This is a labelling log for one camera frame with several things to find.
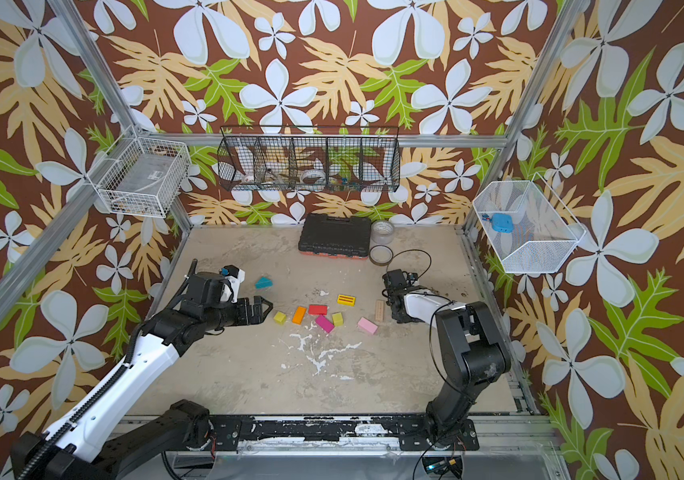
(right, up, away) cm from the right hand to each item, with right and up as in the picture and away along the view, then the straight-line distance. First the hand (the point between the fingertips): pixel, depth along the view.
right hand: (410, 310), depth 96 cm
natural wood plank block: (-10, 0, -1) cm, 10 cm away
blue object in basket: (+25, +28, -10) cm, 39 cm away
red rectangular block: (-31, 0, +1) cm, 31 cm away
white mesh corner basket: (+31, +27, -12) cm, 43 cm away
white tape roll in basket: (-32, +45, +2) cm, 55 cm away
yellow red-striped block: (-21, +3, +2) cm, 21 cm away
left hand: (-45, +6, -18) cm, 49 cm away
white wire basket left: (-81, +41, -10) cm, 91 cm away
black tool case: (-25, +25, +18) cm, 40 cm away
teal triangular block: (-50, +8, +5) cm, 51 cm away
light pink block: (-14, -4, -3) cm, 15 cm away
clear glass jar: (-6, +28, +22) cm, 36 cm away
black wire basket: (-33, +50, +1) cm, 60 cm away
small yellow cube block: (-24, -2, -4) cm, 24 cm away
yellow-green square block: (-42, -1, -5) cm, 42 cm away
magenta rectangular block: (-28, -4, -3) cm, 28 cm away
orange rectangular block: (-36, -1, 0) cm, 36 cm away
